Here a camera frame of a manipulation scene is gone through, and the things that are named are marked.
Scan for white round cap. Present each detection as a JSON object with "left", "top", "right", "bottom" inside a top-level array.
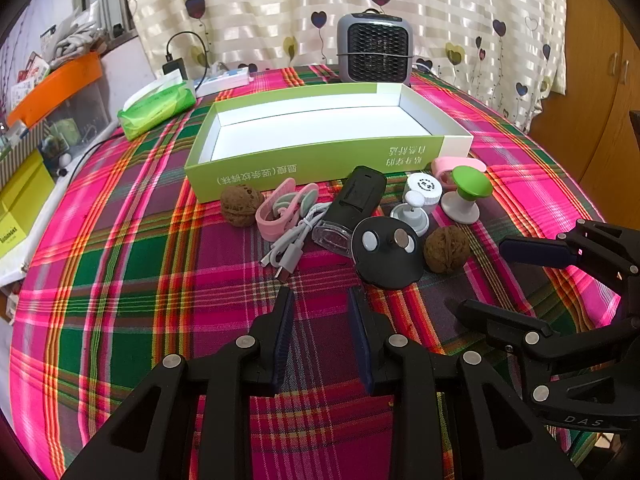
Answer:
[{"left": 404, "top": 172, "right": 442, "bottom": 206}]

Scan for colourful paper packets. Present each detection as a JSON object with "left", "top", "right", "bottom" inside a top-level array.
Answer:
[{"left": 12, "top": 50, "right": 51, "bottom": 86}]

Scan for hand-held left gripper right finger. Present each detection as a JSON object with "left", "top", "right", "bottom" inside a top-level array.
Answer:
[{"left": 347, "top": 287, "right": 583, "bottom": 480}]

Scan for green tissue pack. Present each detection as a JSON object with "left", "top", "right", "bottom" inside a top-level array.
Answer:
[{"left": 117, "top": 72, "right": 197, "bottom": 142}]

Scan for white power strip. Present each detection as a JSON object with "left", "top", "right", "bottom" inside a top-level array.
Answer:
[{"left": 195, "top": 62, "right": 251, "bottom": 98}]

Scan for brown walnut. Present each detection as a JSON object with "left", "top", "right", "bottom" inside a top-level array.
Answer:
[
  {"left": 424, "top": 225, "right": 472, "bottom": 274},
  {"left": 220, "top": 186, "right": 265, "bottom": 229}
]

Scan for white usb cable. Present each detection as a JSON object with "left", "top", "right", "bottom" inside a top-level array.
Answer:
[{"left": 260, "top": 202, "right": 333, "bottom": 283}]

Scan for black charger adapter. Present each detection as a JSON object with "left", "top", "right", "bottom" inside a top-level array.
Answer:
[{"left": 162, "top": 57, "right": 188, "bottom": 83}]

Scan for green and white cardboard box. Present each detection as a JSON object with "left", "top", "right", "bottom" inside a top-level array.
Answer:
[{"left": 184, "top": 82, "right": 474, "bottom": 203}]

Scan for black light with clear end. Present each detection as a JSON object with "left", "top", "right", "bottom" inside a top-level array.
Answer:
[{"left": 312, "top": 165, "right": 387, "bottom": 259}]

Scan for pink clip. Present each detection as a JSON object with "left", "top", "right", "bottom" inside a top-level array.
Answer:
[{"left": 255, "top": 178, "right": 319, "bottom": 242}]

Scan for black round magnetic disc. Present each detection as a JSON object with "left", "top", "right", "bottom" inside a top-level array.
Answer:
[{"left": 350, "top": 216, "right": 425, "bottom": 289}]

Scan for white work gloves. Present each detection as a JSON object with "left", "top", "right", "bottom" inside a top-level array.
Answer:
[{"left": 50, "top": 2, "right": 108, "bottom": 58}]

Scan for striped cardboard box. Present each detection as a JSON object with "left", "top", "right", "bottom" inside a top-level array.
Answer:
[{"left": 0, "top": 130, "right": 48, "bottom": 191}]

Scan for pink plaid tablecloth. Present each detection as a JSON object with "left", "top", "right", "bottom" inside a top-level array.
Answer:
[{"left": 10, "top": 62, "right": 636, "bottom": 480}]

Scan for thin black cable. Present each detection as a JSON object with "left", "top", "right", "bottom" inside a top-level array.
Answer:
[{"left": 55, "top": 132, "right": 121, "bottom": 176}]

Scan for grey fan heater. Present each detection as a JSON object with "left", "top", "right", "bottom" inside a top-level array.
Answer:
[{"left": 336, "top": 9, "right": 416, "bottom": 86}]

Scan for yellow cardboard box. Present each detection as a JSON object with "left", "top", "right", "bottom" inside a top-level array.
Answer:
[{"left": 0, "top": 147, "right": 56, "bottom": 261}]

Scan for wooden cabinet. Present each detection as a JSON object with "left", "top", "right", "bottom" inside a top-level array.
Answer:
[{"left": 530, "top": 0, "right": 640, "bottom": 241}]

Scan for clear bin with orange lid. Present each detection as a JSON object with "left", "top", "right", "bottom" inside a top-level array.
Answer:
[{"left": 6, "top": 51, "right": 113, "bottom": 161}]

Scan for green and white suction knob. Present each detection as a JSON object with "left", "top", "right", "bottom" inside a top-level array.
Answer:
[{"left": 440, "top": 166, "right": 493, "bottom": 222}]

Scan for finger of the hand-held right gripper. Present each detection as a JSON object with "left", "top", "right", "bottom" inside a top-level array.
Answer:
[
  {"left": 498, "top": 218, "right": 640, "bottom": 306},
  {"left": 456, "top": 297, "right": 640, "bottom": 409}
]

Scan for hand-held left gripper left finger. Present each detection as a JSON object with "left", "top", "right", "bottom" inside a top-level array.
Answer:
[{"left": 62, "top": 287, "right": 296, "bottom": 480}]

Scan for black charger cable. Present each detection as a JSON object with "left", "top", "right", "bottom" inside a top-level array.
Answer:
[{"left": 165, "top": 31, "right": 211, "bottom": 93}]

